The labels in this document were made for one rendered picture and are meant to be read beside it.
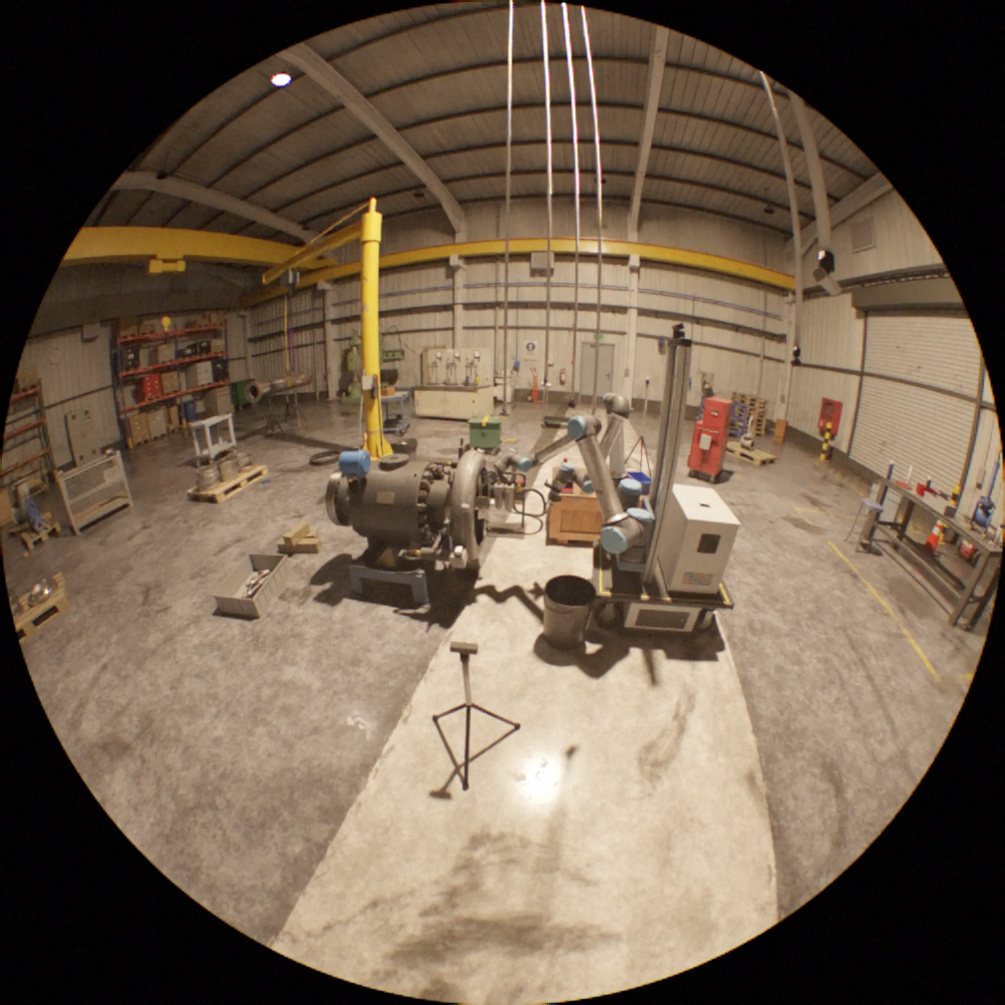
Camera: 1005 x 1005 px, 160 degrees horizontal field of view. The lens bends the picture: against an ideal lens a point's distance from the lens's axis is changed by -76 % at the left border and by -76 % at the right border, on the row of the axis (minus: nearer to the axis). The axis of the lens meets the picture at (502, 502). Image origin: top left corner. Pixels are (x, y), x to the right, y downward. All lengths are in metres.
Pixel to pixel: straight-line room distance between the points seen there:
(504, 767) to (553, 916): 0.75
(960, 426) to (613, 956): 8.78
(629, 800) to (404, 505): 2.06
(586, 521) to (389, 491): 1.72
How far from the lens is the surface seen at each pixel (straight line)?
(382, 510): 2.39
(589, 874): 1.67
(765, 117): 10.54
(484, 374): 8.83
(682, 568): 2.21
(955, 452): 8.84
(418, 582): 2.43
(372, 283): 5.91
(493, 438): 5.72
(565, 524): 3.20
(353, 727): 1.98
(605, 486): 1.84
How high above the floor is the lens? 1.62
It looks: 24 degrees down
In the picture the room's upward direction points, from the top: 1 degrees clockwise
